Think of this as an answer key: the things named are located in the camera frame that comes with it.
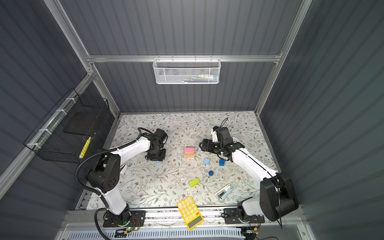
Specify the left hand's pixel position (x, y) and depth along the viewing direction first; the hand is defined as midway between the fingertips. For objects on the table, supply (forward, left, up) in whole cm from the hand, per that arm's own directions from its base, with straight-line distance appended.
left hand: (161, 159), depth 92 cm
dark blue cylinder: (-10, -30, -3) cm, 32 cm away
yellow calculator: (-30, -17, -1) cm, 35 cm away
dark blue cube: (-3, -38, -2) cm, 38 cm away
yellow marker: (-6, +30, +24) cm, 39 cm away
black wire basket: (+2, +43, +25) cm, 49 cm away
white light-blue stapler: (-21, -36, -3) cm, 42 cm away
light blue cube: (-1, +1, -2) cm, 3 cm away
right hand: (+1, -28, +10) cm, 30 cm away
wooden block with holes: (+3, -18, -2) cm, 18 cm away
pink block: (+5, -18, +1) cm, 18 cm away
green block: (-15, -20, -3) cm, 25 cm away
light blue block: (-3, -28, -1) cm, 28 cm away
